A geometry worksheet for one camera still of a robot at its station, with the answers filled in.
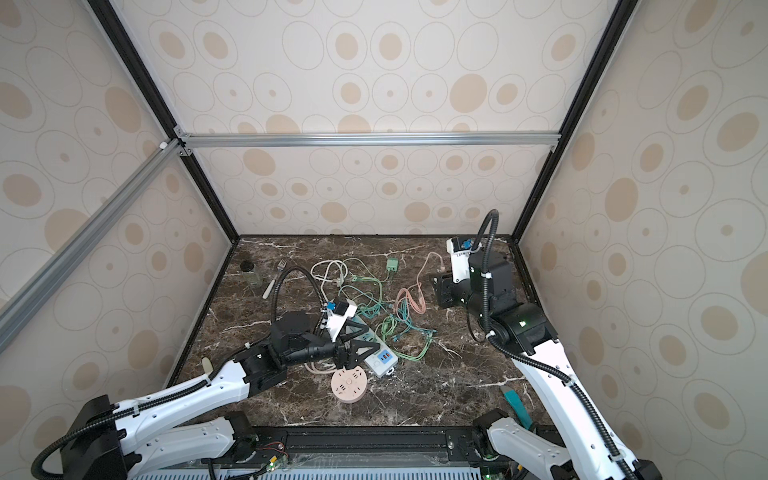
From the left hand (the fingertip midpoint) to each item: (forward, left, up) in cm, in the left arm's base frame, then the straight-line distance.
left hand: (378, 342), depth 67 cm
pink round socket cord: (+1, +17, -22) cm, 28 cm away
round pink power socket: (-4, +9, -21) cm, 23 cm away
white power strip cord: (+34, +15, -23) cm, 44 cm away
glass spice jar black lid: (+31, +45, -18) cm, 58 cm away
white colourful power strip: (+3, 0, -21) cm, 21 cm away
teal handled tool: (-8, -37, -23) cm, 44 cm away
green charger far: (+40, -3, -23) cm, 46 cm away
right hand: (+13, -14, +8) cm, 21 cm away
